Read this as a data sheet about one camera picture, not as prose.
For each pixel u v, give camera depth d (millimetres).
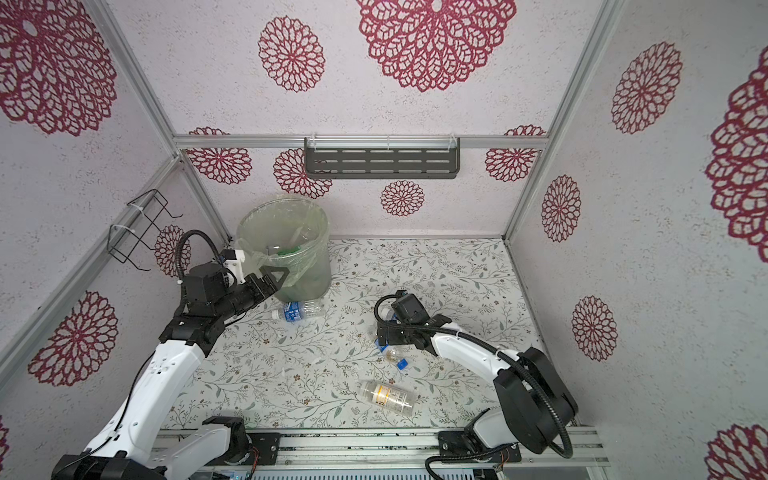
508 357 461
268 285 661
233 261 683
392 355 898
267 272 663
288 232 994
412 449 762
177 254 546
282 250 990
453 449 730
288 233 996
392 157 937
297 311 944
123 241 731
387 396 776
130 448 388
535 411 425
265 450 735
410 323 664
